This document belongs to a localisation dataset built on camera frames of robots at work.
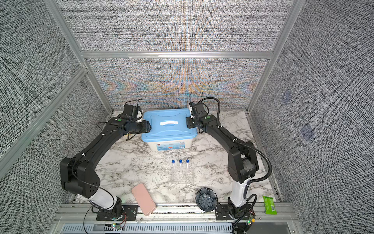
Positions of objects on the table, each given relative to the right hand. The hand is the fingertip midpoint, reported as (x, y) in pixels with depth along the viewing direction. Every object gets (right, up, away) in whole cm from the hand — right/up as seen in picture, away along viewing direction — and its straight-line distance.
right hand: (190, 120), depth 92 cm
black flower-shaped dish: (+8, -42, -15) cm, 45 cm away
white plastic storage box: (-17, -16, -2) cm, 23 cm away
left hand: (-26, -4, -5) cm, 27 cm away
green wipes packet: (+40, -45, -17) cm, 62 cm away
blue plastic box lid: (-14, -3, -4) cm, 15 cm away
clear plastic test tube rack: (-5, -33, -6) cm, 34 cm away
